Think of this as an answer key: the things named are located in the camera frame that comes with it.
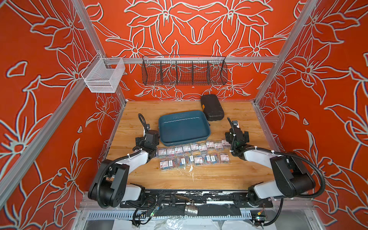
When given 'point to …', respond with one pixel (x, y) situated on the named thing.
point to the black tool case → (212, 107)
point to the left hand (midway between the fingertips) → (146, 135)
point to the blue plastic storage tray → (177, 128)
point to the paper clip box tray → (198, 160)
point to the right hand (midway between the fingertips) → (238, 130)
